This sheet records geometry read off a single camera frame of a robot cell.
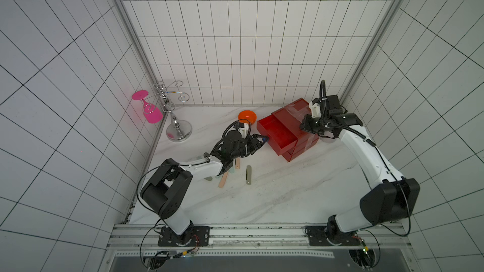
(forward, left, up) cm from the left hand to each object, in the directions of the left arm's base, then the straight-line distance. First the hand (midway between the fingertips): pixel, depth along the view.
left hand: (264, 142), depth 83 cm
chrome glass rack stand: (+17, +47, -15) cm, 53 cm away
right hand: (+7, -17, +6) cm, 20 cm away
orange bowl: (+27, +8, -13) cm, 30 cm away
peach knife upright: (-2, +12, -16) cm, 20 cm away
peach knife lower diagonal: (-12, +19, -15) cm, 27 cm away
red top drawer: (+6, -8, -5) cm, 11 cm away
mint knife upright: (-6, +15, -16) cm, 23 cm away
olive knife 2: (-22, +21, +11) cm, 32 cm away
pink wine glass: (+19, +59, -3) cm, 62 cm away
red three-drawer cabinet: (+11, -13, +5) cm, 18 cm away
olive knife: (-9, +7, -16) cm, 19 cm away
